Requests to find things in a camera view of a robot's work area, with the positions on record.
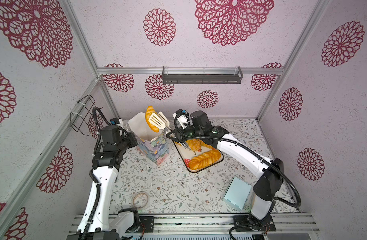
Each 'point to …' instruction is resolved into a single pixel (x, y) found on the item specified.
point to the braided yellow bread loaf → (204, 159)
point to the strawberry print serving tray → (186, 154)
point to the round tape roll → (140, 200)
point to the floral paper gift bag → (153, 145)
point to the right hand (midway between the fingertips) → (168, 132)
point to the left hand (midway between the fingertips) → (133, 137)
